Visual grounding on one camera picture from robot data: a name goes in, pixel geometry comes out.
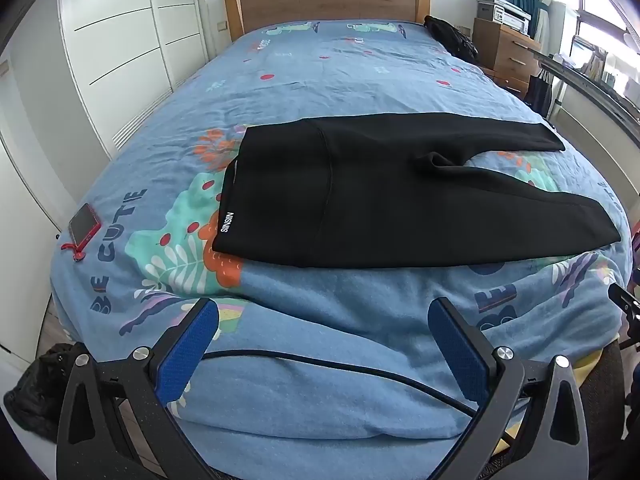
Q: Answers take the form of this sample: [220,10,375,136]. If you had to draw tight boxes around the red phone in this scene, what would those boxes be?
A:
[61,203,103,263]

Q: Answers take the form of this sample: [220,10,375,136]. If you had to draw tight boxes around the dark fabric chair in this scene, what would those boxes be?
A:
[580,340,640,480]

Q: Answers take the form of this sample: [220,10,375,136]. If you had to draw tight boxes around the black pants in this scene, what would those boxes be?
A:
[212,115,622,268]

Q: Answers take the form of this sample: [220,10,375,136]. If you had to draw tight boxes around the black backpack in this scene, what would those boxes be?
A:
[424,16,480,65]

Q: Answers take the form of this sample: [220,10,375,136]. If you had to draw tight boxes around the blue printed bed blanket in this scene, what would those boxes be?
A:
[37,22,633,461]

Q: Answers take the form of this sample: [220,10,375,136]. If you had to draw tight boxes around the black cable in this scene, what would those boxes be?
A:
[200,349,476,418]

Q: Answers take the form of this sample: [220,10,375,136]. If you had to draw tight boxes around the black hanging bag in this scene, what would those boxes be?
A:
[527,70,553,116]

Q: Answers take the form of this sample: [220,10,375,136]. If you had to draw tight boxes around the wooden dresser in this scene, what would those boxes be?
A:
[472,17,543,98]

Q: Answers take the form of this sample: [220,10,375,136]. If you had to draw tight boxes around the white printer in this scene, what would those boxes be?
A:
[476,0,532,36]

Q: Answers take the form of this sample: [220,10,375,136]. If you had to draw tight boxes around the wooden headboard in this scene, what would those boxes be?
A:
[224,0,432,43]

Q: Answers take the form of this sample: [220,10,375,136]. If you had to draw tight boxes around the glass desk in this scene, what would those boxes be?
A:
[542,52,640,126]

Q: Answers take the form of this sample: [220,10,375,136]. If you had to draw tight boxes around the white wardrobe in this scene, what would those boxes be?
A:
[0,0,211,361]

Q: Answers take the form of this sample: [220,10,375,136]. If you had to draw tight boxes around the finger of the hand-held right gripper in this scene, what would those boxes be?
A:
[607,284,640,351]

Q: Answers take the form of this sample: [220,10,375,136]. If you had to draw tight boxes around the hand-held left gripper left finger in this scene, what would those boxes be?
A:
[56,298,221,480]

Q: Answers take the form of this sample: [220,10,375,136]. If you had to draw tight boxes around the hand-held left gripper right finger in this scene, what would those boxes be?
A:
[429,298,591,480]

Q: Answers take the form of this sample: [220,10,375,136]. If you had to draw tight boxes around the black jacket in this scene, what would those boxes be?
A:
[2,342,91,443]

